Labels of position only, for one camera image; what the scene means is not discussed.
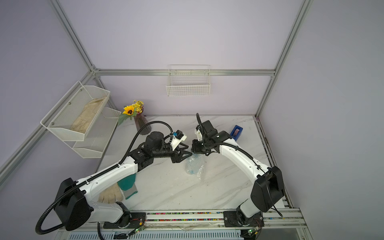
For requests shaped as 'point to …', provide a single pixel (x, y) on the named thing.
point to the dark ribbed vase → (140, 120)
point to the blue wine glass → (193, 164)
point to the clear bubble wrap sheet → (201, 174)
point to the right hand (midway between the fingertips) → (193, 151)
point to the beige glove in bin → (83, 120)
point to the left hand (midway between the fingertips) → (188, 151)
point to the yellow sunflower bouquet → (131, 111)
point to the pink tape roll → (236, 131)
